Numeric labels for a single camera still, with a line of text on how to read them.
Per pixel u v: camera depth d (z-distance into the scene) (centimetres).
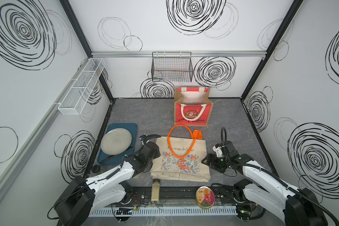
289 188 44
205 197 71
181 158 85
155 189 74
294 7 72
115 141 96
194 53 91
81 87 71
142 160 63
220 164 71
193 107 88
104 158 87
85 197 40
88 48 88
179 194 74
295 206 40
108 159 87
